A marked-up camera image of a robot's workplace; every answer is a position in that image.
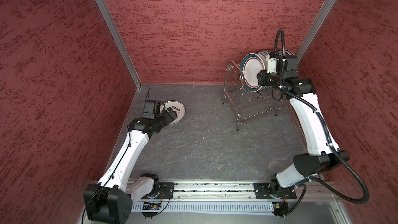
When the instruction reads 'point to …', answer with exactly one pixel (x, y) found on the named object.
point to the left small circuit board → (150, 207)
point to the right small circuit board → (280, 208)
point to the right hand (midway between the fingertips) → (259, 77)
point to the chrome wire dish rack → (247, 104)
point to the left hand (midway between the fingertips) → (170, 121)
